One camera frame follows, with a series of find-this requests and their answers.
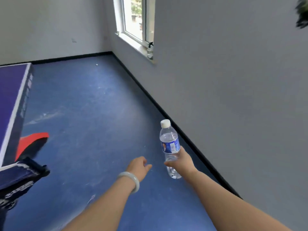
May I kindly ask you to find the white framed window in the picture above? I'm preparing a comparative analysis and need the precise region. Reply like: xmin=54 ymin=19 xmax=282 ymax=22
xmin=113 ymin=0 xmax=156 ymax=46

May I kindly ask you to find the person's right hand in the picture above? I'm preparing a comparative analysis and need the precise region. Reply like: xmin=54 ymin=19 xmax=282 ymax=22
xmin=164 ymin=146 xmax=199 ymax=181

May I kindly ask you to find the white jade bangle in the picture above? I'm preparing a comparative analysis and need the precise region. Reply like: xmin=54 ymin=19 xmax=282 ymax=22
xmin=116 ymin=171 xmax=140 ymax=194

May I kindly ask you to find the person's right forearm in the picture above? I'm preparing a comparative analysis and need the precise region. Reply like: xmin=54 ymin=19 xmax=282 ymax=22
xmin=186 ymin=170 xmax=293 ymax=231

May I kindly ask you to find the person's left forearm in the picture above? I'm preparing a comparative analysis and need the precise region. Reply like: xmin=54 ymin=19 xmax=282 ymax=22
xmin=61 ymin=176 xmax=135 ymax=231

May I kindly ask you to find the white window sill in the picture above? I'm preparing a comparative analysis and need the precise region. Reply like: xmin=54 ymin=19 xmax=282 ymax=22
xmin=115 ymin=32 xmax=156 ymax=64

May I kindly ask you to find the person's left hand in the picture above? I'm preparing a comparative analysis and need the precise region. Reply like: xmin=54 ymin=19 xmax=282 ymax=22
xmin=125 ymin=156 xmax=153 ymax=183

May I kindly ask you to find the blue table tennis table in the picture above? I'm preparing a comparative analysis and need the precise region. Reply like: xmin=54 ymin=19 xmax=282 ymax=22
xmin=0 ymin=62 xmax=50 ymax=166

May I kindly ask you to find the black net post clamp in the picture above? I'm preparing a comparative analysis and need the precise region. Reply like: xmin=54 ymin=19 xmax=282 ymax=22
xmin=0 ymin=157 xmax=51 ymax=211

